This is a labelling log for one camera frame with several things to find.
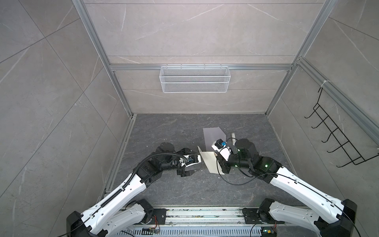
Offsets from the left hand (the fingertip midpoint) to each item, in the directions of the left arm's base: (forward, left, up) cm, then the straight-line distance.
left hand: (196, 155), depth 69 cm
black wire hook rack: (-8, -65, +10) cm, 66 cm away
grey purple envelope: (+29, -14, -24) cm, 40 cm away
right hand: (0, -8, -2) cm, 8 cm away
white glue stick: (+26, -29, -22) cm, 45 cm away
